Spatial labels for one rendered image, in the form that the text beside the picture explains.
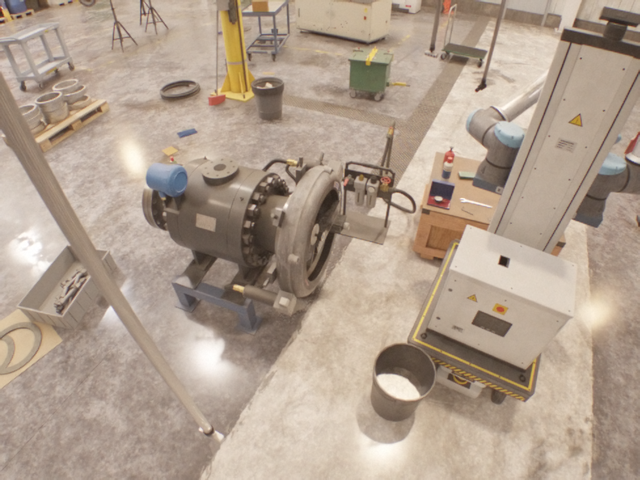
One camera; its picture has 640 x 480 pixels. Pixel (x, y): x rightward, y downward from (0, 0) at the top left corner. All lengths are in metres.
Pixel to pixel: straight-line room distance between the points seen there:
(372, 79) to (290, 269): 3.70
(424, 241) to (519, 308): 1.18
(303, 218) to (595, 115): 1.31
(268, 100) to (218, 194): 2.66
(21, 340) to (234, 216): 1.82
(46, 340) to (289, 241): 1.90
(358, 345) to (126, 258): 1.92
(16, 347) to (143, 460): 1.29
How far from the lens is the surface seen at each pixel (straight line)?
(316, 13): 8.27
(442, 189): 2.71
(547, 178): 1.87
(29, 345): 3.03
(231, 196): 2.01
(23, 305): 3.10
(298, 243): 1.75
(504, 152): 1.94
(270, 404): 2.21
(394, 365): 2.16
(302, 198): 1.78
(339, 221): 2.15
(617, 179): 2.02
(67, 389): 2.68
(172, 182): 1.98
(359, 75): 5.13
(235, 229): 1.97
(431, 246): 2.82
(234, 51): 5.34
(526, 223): 2.01
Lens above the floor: 2.05
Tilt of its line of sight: 45 degrees down
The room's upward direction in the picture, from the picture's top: straight up
